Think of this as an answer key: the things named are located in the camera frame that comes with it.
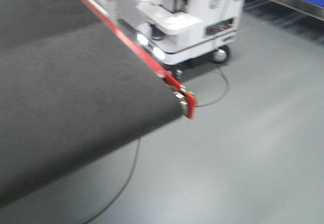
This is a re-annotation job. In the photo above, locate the white wheeled machine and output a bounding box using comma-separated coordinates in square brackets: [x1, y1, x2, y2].
[106, 0, 249, 70]

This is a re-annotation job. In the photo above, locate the grey floor cable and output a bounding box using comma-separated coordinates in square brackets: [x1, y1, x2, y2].
[82, 137, 142, 224]
[193, 66, 231, 108]

